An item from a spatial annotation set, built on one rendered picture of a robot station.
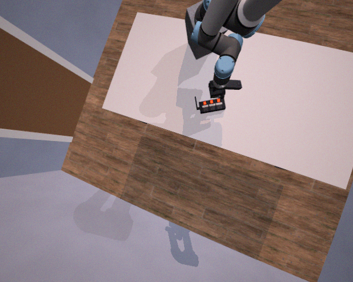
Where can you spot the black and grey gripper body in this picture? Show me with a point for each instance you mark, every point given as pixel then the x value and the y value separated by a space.
pixel 215 92

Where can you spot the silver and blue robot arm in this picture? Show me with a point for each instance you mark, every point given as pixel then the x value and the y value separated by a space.
pixel 239 16

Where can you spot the black power strip panel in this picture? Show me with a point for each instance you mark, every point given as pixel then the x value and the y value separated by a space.
pixel 211 105

